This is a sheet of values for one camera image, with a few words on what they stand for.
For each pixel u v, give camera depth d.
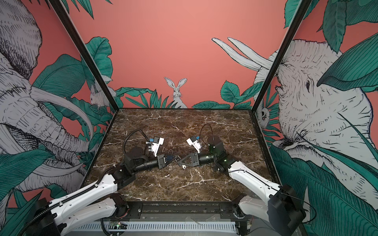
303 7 0.69
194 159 0.64
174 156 0.69
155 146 0.66
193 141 0.69
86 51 0.86
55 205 0.42
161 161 0.62
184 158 0.67
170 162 0.67
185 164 0.67
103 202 0.60
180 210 0.76
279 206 0.40
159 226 0.70
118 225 0.70
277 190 0.43
